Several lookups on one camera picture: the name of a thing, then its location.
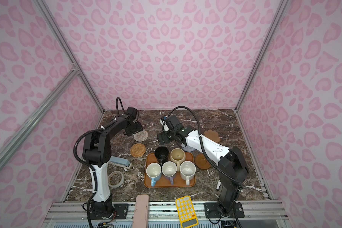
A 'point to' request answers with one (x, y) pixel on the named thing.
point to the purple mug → (169, 170)
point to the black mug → (162, 154)
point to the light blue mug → (154, 171)
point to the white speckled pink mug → (187, 169)
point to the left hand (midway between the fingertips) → (139, 128)
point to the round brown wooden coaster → (201, 162)
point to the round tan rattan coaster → (137, 150)
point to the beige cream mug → (177, 156)
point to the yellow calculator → (186, 213)
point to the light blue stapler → (120, 162)
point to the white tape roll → (119, 184)
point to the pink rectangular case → (141, 211)
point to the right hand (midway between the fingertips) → (164, 134)
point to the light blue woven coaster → (187, 148)
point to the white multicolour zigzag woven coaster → (140, 136)
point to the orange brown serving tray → (164, 183)
